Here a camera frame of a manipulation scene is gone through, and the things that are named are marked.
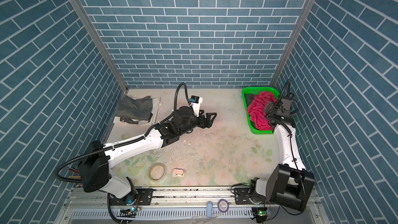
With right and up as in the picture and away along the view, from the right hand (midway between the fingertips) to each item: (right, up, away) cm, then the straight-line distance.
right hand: (275, 106), depth 82 cm
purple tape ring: (-27, -46, -10) cm, 54 cm away
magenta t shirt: (-6, -1, +15) cm, 16 cm away
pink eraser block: (-52, -34, -2) cm, 63 cm away
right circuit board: (-12, -49, -12) cm, 52 cm away
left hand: (-35, -3, -7) cm, 36 cm away
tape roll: (-64, -35, 0) cm, 73 cm away
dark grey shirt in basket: (-8, +5, +23) cm, 25 cm away
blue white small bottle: (-36, -46, -14) cm, 60 cm away
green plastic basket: (-1, +11, +31) cm, 33 cm away
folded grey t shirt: (-87, -3, +19) cm, 89 cm away
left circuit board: (-74, -50, -11) cm, 90 cm away
